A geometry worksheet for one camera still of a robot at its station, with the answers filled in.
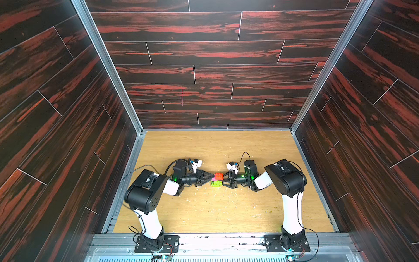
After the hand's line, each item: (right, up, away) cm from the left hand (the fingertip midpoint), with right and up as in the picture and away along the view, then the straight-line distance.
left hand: (213, 178), depth 86 cm
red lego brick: (+3, +1, -1) cm, 3 cm away
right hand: (+4, -2, +7) cm, 9 cm away
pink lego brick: (0, 0, -1) cm, 1 cm away
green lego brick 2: (+4, -3, +3) cm, 6 cm away
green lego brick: (0, -4, +5) cm, 6 cm away
